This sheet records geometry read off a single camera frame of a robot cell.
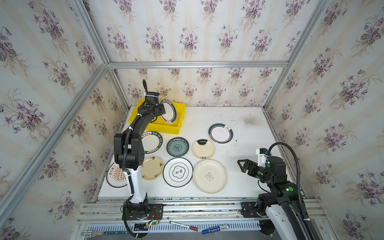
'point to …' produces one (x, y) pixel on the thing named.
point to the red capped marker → (192, 228)
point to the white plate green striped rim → (220, 133)
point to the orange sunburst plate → (113, 176)
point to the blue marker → (215, 229)
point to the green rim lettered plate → (152, 142)
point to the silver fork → (94, 233)
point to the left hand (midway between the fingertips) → (159, 107)
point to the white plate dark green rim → (170, 116)
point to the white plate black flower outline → (178, 172)
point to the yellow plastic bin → (159, 125)
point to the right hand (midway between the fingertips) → (242, 164)
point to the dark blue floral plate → (177, 146)
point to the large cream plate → (209, 176)
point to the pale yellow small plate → (152, 168)
